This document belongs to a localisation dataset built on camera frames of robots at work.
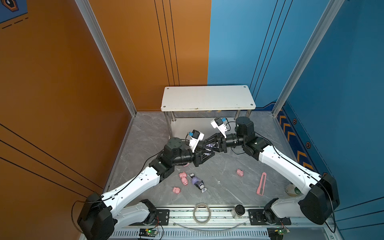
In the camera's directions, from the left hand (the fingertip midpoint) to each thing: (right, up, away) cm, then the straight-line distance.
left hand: (213, 153), depth 67 cm
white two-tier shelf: (-11, +21, +9) cm, 26 cm away
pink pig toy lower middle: (-15, -19, +17) cm, 30 cm away
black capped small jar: (+12, -27, +2) cm, 30 cm away
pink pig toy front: (-19, -23, +14) cm, 32 cm away
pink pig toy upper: (-12, -5, -2) cm, 13 cm away
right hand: (-4, +3, 0) cm, 6 cm away
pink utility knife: (+28, -22, +15) cm, 38 cm away
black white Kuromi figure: (-1, +4, -2) cm, 4 cm away
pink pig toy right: (+18, -15, +20) cm, 31 cm away
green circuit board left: (-30, -39, +4) cm, 49 cm away
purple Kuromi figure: (-9, -18, +16) cm, 26 cm away
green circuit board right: (+32, -38, +3) cm, 49 cm away
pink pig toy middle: (-16, -16, +18) cm, 29 cm away
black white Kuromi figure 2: (-5, -21, +14) cm, 26 cm away
